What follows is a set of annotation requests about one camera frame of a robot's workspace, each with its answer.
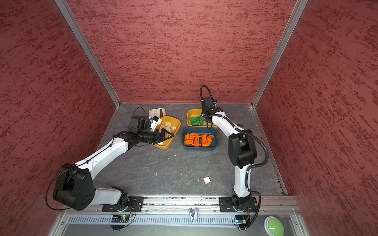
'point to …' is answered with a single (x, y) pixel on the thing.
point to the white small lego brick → (168, 124)
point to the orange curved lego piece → (208, 143)
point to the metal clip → (193, 213)
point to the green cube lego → (195, 123)
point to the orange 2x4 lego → (188, 142)
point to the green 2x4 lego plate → (201, 121)
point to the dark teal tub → (213, 131)
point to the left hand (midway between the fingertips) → (168, 140)
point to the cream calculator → (158, 112)
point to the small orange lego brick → (187, 136)
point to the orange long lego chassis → (197, 140)
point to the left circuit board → (120, 219)
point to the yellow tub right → (197, 113)
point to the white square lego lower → (206, 180)
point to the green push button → (272, 226)
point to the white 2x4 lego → (168, 128)
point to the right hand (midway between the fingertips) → (206, 118)
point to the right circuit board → (241, 219)
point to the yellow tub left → (172, 125)
